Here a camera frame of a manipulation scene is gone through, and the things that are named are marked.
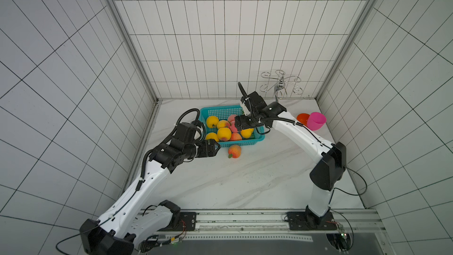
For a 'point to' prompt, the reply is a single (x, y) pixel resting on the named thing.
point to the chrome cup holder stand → (279, 87)
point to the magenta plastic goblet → (315, 120)
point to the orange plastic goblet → (302, 118)
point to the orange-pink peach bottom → (222, 123)
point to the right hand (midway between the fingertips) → (243, 119)
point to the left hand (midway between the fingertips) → (209, 151)
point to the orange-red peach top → (234, 151)
